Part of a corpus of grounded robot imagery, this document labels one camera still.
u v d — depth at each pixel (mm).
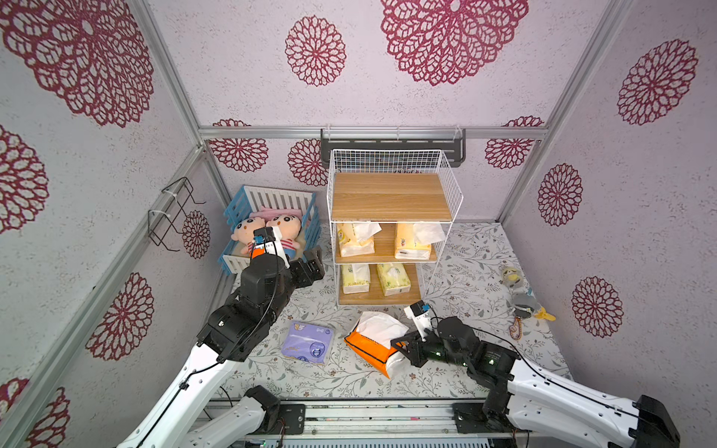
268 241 524
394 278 955
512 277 977
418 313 661
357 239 760
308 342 815
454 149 939
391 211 675
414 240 745
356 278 947
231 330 423
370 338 735
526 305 891
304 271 549
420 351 641
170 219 765
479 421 726
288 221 973
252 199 1088
